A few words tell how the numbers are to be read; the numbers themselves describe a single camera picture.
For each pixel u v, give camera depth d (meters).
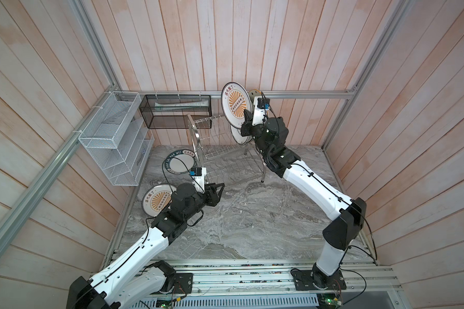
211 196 0.64
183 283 0.73
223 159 1.15
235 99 0.70
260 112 0.58
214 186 0.66
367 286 0.75
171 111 1.03
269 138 0.56
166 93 0.95
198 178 0.64
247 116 0.69
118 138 0.72
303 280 0.73
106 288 0.40
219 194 0.69
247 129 0.64
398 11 0.70
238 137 0.88
